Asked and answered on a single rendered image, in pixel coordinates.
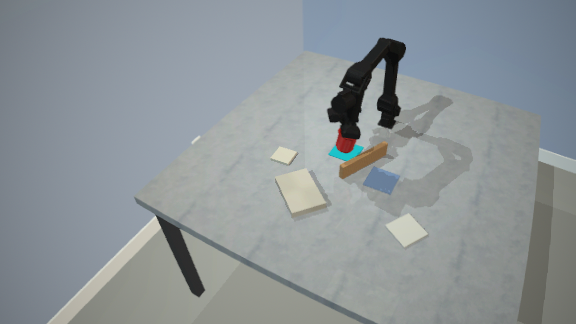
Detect beige flat rectangular block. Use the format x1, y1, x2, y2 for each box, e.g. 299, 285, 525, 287
275, 168, 326, 218

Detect red translucent cup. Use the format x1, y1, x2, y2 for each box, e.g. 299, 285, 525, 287
336, 127, 356, 153

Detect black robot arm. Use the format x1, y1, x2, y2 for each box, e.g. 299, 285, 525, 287
327, 38, 406, 129

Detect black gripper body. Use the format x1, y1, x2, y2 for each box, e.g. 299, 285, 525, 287
341, 105, 362, 139

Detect off-white flat square tile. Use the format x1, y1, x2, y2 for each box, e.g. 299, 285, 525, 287
385, 213, 428, 249

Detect small beige flat square tile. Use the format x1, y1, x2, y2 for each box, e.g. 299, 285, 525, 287
270, 147, 297, 166

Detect brown wooden plank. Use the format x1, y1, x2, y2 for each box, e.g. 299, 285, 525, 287
339, 141, 388, 179

